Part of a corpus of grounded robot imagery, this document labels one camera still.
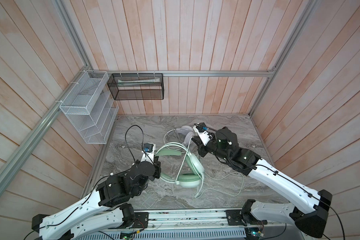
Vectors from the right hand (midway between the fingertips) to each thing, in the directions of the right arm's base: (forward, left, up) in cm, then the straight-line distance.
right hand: (194, 137), depth 69 cm
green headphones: (-20, +3, -2) cm, 20 cm away
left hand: (-11, +16, -3) cm, 20 cm away
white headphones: (+17, +11, -26) cm, 33 cm away
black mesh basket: (+48, +38, -5) cm, 61 cm away
